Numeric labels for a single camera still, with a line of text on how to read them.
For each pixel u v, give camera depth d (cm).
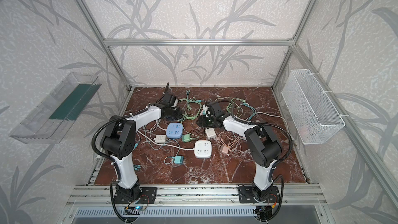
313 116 62
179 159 82
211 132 93
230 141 92
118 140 51
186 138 91
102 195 75
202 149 87
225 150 87
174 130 94
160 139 91
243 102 112
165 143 91
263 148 48
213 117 74
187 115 102
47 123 64
